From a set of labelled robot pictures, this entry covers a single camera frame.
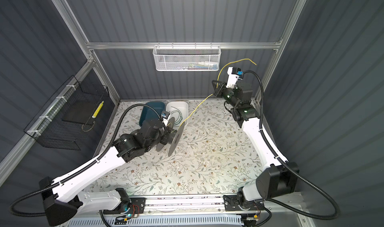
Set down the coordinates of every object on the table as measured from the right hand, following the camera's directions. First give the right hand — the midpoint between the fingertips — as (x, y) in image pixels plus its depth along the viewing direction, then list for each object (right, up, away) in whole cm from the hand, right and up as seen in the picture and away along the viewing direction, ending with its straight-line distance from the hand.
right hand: (215, 82), depth 70 cm
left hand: (-24, -22, +2) cm, 32 cm away
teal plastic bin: (-45, -15, +41) cm, 63 cm away
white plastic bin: (-22, -12, +41) cm, 48 cm away
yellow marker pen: (-61, -13, +7) cm, 63 cm away
